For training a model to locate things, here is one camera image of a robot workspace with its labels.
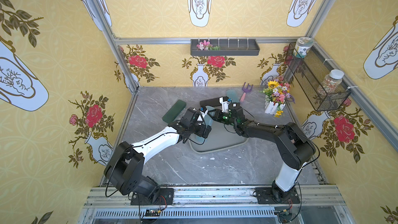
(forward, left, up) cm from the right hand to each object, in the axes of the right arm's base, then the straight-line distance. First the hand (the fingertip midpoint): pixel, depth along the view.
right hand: (212, 109), depth 91 cm
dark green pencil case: (+7, +26, -13) cm, 30 cm away
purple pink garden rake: (+30, -26, -16) cm, 43 cm away
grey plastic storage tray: (-11, -7, -12) cm, 17 cm away
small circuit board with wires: (-50, +27, -16) cm, 59 cm away
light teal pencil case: (-7, +2, -2) cm, 8 cm away
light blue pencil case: (+25, -17, -15) cm, 34 cm away
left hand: (-8, +8, -3) cm, 11 cm away
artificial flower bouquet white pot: (+13, -39, +3) cm, 42 cm away
